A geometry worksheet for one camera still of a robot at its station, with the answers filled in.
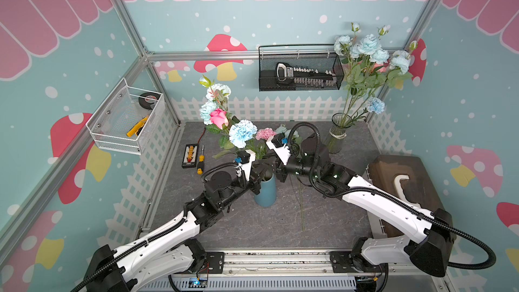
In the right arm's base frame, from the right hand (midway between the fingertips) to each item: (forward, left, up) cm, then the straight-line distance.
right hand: (261, 160), depth 67 cm
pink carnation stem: (+6, -1, +5) cm, 8 cm away
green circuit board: (-31, +25, -32) cm, 51 cm away
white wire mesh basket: (+22, +55, -1) cm, 59 cm away
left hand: (-1, -3, -4) cm, 5 cm away
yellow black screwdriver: (+19, +32, -29) cm, 47 cm away
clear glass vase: (+31, -38, -14) cm, 51 cm away
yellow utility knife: (+13, +45, +3) cm, 47 cm away
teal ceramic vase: (-3, -2, -22) cm, 22 cm away
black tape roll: (+24, +44, +5) cm, 51 cm away
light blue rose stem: (-9, -17, -32) cm, 37 cm away
